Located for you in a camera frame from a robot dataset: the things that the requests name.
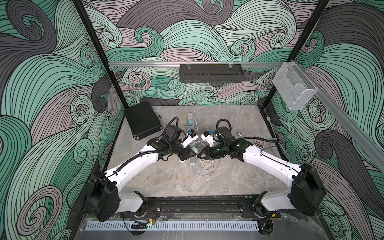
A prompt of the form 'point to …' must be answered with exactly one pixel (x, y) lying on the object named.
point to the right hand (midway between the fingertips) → (196, 157)
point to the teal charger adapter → (190, 122)
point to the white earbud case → (195, 149)
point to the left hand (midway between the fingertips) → (193, 150)
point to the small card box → (259, 144)
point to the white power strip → (192, 161)
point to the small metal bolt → (239, 134)
